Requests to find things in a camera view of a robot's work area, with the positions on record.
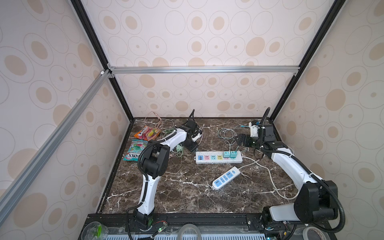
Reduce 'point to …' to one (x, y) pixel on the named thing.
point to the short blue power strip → (224, 179)
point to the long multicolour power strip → (217, 157)
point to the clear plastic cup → (95, 230)
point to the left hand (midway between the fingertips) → (195, 143)
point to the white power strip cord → (260, 164)
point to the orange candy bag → (146, 133)
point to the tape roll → (305, 233)
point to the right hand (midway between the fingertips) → (243, 137)
